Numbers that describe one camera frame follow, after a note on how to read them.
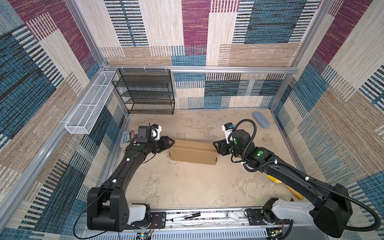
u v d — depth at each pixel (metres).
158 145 0.72
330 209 0.38
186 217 0.74
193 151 0.81
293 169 0.48
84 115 0.73
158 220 0.74
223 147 0.68
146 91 1.11
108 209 0.40
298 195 0.47
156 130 0.70
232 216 0.72
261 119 1.11
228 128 0.68
